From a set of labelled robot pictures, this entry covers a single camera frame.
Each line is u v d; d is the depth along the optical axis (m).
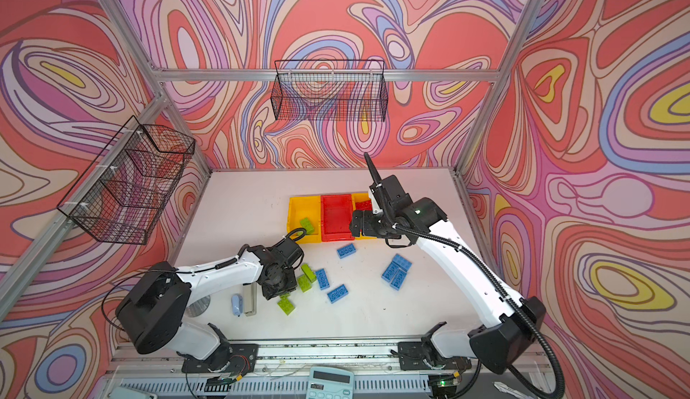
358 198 1.02
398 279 0.88
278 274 0.67
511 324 0.38
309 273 0.86
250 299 0.81
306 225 0.99
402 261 0.91
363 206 1.00
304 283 0.86
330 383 0.68
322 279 0.87
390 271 0.88
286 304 0.82
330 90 0.96
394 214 0.52
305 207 1.04
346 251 0.94
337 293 0.86
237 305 0.80
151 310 0.43
